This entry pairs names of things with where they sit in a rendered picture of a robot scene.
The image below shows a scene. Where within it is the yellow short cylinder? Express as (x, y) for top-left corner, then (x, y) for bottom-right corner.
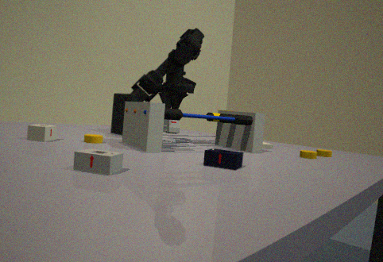
(84, 135), (103, 143)
(317, 149), (332, 157)
(300, 150), (317, 159)

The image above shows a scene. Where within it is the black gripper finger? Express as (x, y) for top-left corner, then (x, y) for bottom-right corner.
(169, 92), (188, 109)
(158, 93), (171, 109)

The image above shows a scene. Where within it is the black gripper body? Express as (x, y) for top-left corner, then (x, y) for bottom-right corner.
(155, 67), (194, 94)

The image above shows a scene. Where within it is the beige rectangular block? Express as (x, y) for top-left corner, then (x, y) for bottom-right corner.
(262, 142), (273, 148)

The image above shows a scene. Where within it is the small white block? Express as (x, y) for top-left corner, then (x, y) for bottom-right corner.
(27, 125), (57, 142)

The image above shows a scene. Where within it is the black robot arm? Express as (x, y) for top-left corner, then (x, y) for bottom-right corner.
(131, 28), (205, 102)

